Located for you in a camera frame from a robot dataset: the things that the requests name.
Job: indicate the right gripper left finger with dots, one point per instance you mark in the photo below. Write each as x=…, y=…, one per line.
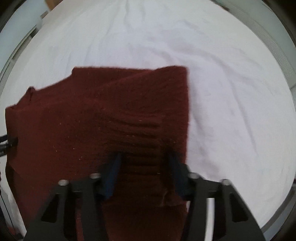
x=70, y=201

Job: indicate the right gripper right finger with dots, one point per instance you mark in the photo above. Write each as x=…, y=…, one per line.
x=216, y=210

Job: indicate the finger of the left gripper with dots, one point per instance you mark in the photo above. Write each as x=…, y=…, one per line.
x=6, y=144

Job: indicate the dark red knit sweater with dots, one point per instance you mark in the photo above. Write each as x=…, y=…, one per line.
x=70, y=129

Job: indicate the white bed sheet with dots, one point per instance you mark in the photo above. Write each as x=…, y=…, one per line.
x=241, y=114

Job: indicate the white wardrobe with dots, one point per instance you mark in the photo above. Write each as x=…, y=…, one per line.
x=263, y=21

